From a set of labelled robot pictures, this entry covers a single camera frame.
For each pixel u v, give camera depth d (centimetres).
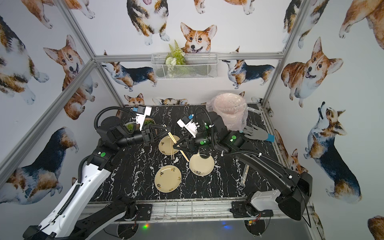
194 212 75
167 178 84
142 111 53
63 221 38
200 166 89
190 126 56
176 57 82
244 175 86
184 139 56
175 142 60
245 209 67
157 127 56
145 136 51
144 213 73
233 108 90
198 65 92
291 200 38
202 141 55
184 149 58
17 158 50
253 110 82
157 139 56
